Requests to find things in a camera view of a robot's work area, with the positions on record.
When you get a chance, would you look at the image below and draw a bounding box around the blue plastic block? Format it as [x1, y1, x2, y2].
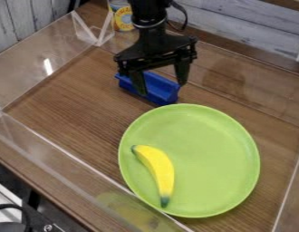
[114, 72, 179, 106]

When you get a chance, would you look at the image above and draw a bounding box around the yellow toy banana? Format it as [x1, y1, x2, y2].
[130, 145, 174, 208]

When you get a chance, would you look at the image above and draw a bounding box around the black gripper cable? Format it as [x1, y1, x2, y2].
[165, 0, 189, 32]

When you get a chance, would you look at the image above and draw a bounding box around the green round plate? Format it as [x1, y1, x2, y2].
[118, 103, 259, 218]

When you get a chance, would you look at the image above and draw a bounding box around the clear acrylic front wall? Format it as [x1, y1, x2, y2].
[0, 111, 193, 232]

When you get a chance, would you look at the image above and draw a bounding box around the yellow labelled tin can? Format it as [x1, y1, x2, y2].
[107, 0, 134, 32]

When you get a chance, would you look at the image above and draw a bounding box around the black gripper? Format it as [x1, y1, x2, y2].
[114, 27, 197, 96]

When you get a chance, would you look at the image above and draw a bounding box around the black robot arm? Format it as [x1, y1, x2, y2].
[113, 0, 197, 95]

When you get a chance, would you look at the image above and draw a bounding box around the clear acrylic corner bracket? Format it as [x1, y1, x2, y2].
[71, 11, 114, 47]

